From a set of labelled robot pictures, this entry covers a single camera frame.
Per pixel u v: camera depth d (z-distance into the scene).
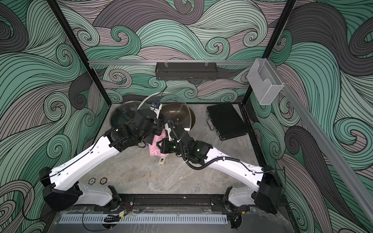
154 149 0.66
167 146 0.61
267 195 0.37
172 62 0.95
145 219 0.70
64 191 0.41
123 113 1.17
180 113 1.01
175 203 0.75
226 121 1.11
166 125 0.64
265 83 0.76
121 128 0.47
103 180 0.81
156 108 0.57
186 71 1.04
